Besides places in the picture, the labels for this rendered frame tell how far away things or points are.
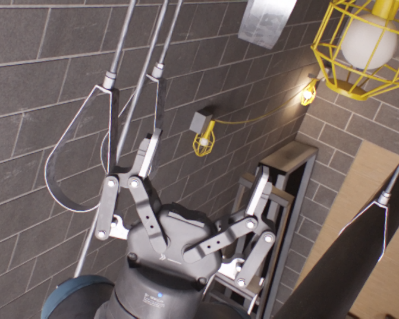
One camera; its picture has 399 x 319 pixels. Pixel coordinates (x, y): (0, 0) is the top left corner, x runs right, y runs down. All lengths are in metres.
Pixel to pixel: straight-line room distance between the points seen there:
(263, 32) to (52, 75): 2.28
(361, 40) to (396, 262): 5.93
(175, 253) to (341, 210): 6.81
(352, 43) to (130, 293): 1.10
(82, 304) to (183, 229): 0.22
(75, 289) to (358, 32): 1.00
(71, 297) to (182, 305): 0.21
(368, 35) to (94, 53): 1.58
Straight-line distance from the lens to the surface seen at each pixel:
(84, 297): 0.78
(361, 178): 7.25
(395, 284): 7.52
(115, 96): 1.06
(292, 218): 7.43
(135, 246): 0.60
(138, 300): 0.60
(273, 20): 0.49
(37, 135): 2.86
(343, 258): 1.32
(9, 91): 2.60
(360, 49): 1.60
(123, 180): 0.58
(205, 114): 4.27
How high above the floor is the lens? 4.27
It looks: 21 degrees down
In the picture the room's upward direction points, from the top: 20 degrees clockwise
